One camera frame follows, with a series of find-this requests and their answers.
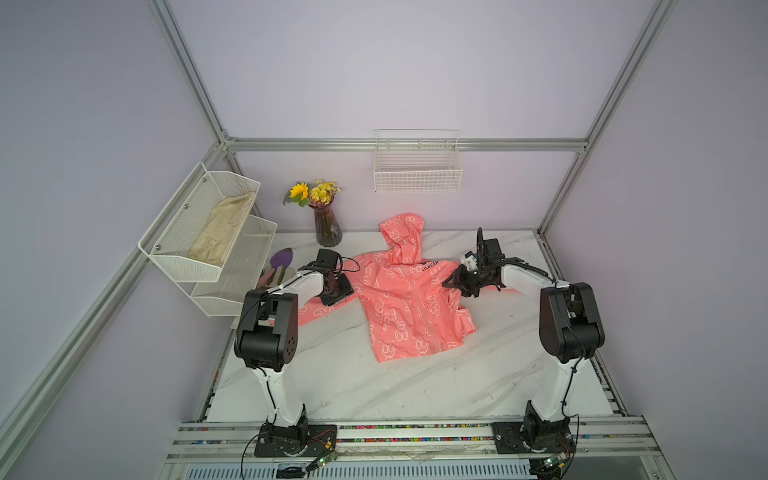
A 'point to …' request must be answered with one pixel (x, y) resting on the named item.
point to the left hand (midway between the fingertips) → (347, 295)
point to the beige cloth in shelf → (221, 228)
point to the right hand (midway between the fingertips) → (448, 288)
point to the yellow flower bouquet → (320, 194)
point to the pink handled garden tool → (266, 278)
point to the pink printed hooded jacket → (412, 304)
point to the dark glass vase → (327, 228)
